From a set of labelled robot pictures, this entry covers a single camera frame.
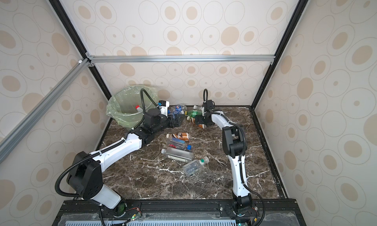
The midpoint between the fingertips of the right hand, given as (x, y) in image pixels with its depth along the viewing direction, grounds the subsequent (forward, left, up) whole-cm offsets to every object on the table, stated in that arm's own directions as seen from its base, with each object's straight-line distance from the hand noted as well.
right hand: (201, 120), depth 107 cm
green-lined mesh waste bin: (+1, +51, +14) cm, 53 cm away
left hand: (-16, +11, +24) cm, 31 cm away
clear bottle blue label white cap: (+4, +19, +3) cm, 20 cm away
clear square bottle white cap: (-26, +16, -1) cm, 31 cm away
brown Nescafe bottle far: (-6, 0, +1) cm, 6 cm away
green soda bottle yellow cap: (+5, +6, +1) cm, 8 cm away
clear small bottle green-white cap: (-34, +6, -3) cm, 35 cm away
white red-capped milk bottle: (+4, +45, +9) cm, 46 cm away
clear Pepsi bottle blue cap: (+11, +18, +2) cm, 21 cm away
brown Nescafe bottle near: (-15, +12, +2) cm, 20 cm away
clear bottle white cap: (+15, +3, -1) cm, 15 cm away
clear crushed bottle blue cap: (-18, +16, -2) cm, 24 cm away
